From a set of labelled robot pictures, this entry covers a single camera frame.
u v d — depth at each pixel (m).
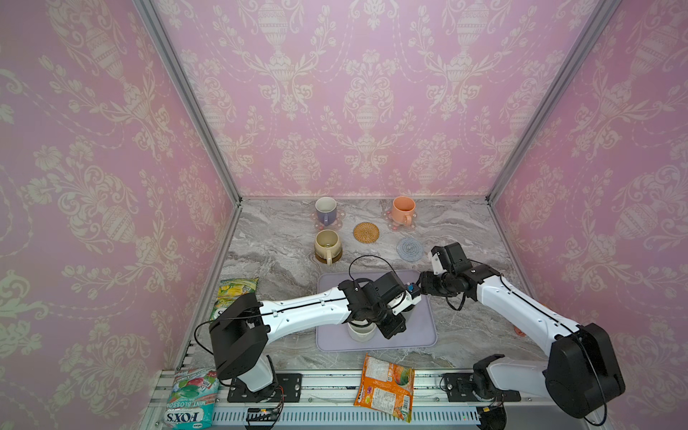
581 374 0.40
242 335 0.42
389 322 0.67
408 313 0.77
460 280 0.61
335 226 1.12
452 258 0.67
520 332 0.50
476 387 0.68
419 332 0.85
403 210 1.07
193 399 0.70
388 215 1.15
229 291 0.91
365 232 1.09
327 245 1.02
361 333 0.75
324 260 0.95
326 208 1.12
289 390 0.74
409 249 1.03
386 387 0.73
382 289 0.60
